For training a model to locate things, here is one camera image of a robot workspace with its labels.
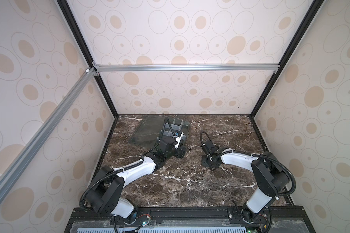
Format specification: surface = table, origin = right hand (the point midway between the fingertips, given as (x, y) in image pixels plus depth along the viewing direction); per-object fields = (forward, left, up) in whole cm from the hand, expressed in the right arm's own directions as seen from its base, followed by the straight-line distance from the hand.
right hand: (209, 163), depth 94 cm
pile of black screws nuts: (+10, +13, +2) cm, 16 cm away
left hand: (+3, +15, +17) cm, 23 cm away
